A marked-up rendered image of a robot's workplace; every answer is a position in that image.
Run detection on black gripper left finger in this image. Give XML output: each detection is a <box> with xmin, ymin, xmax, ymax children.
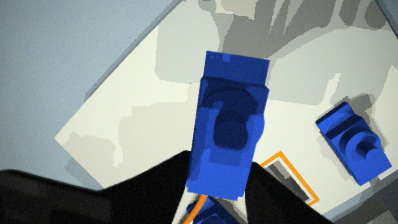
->
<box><xmin>0</xmin><ymin>150</ymin><xmax>191</xmax><ymax>224</ymax></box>

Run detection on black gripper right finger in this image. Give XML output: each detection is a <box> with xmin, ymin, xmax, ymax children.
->
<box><xmin>245</xmin><ymin>161</ymin><xmax>334</xmax><ymax>224</ymax></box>

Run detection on white flat deck panel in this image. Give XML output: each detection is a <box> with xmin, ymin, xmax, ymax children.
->
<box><xmin>54</xmin><ymin>0</ymin><xmax>398</xmax><ymax>215</ymax></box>

